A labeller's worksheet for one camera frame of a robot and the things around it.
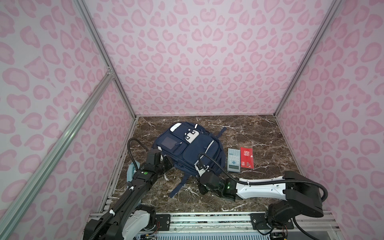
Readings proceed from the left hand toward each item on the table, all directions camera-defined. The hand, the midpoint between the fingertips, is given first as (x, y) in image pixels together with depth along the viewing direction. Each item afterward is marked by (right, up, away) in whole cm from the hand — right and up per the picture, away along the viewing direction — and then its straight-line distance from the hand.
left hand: (174, 157), depth 83 cm
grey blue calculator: (+35, -4, +10) cm, 37 cm away
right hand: (+13, -11, -3) cm, 18 cm away
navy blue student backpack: (+10, +3, +8) cm, 13 cm away
